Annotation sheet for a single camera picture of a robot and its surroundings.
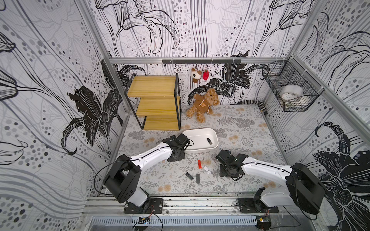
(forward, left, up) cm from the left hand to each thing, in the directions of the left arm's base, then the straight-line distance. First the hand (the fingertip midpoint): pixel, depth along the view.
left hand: (179, 159), depth 86 cm
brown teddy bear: (+42, -15, +6) cm, 45 cm away
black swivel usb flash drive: (-8, -7, -4) cm, 11 cm away
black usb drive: (+15, -20, -3) cm, 25 cm away
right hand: (-5, -27, -4) cm, 28 cm away
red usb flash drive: (-1, -13, -3) cm, 13 cm away
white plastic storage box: (+16, -15, -3) cm, 22 cm away
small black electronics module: (-29, -44, -4) cm, 53 cm away
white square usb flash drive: (-4, -17, -3) cm, 18 cm away
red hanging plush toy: (+47, -15, +29) cm, 57 cm away
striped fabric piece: (+52, -58, 0) cm, 78 cm away
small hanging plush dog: (+46, -9, +29) cm, 55 cm away
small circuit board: (-31, +16, -6) cm, 35 cm away
